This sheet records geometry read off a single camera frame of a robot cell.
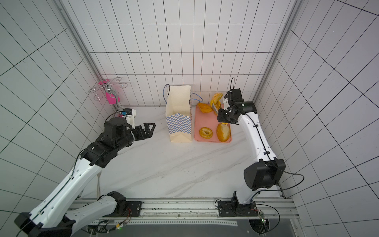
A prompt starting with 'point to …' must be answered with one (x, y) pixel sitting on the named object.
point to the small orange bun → (204, 107)
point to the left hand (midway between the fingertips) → (147, 129)
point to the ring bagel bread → (206, 133)
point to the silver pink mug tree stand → (110, 90)
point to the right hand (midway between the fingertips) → (215, 116)
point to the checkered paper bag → (178, 111)
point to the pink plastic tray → (206, 126)
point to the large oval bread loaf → (223, 132)
